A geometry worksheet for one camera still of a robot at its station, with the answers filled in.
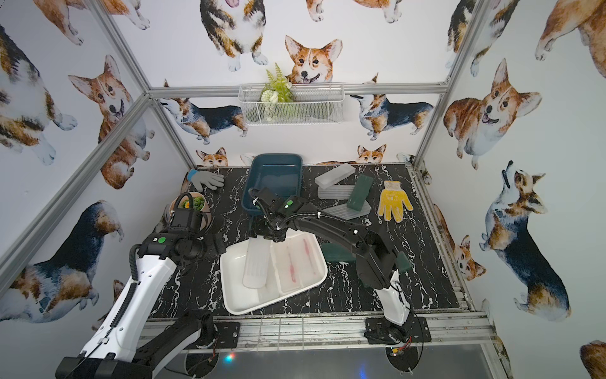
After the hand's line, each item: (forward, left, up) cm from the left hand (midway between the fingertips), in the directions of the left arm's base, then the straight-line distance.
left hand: (213, 244), depth 77 cm
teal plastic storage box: (+46, -16, -15) cm, 51 cm away
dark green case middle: (+3, -42, -16) cm, 45 cm away
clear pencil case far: (+41, -43, -13) cm, 61 cm away
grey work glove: (+40, +16, -15) cm, 46 cm away
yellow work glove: (+27, -68, -14) cm, 75 cm away
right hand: (+2, -13, +1) cm, 13 cm away
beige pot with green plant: (+20, +13, -3) cm, 24 cm away
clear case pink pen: (-2, -29, -14) cm, 33 cm away
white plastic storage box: (-13, -6, -15) cm, 21 cm away
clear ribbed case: (-2, -12, -10) cm, 16 cm away
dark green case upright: (+31, -54, -13) cm, 63 cm away
